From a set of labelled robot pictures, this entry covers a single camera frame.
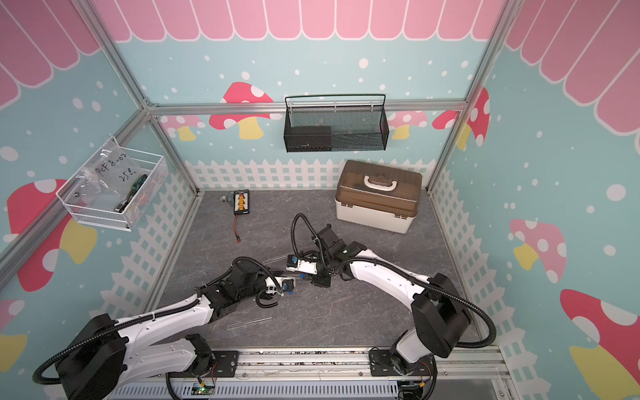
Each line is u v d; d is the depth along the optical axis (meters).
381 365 0.74
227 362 0.75
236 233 1.06
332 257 0.64
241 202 1.13
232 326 0.81
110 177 0.73
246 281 0.66
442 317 0.43
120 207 0.70
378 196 0.92
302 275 0.79
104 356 0.41
